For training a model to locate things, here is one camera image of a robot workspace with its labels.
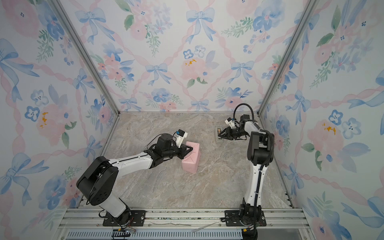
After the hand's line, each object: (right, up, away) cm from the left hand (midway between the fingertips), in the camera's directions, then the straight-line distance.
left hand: (193, 148), depth 84 cm
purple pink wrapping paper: (-1, -6, -4) cm, 7 cm away
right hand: (+19, +6, +18) cm, 27 cm away
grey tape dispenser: (+17, +10, +20) cm, 28 cm away
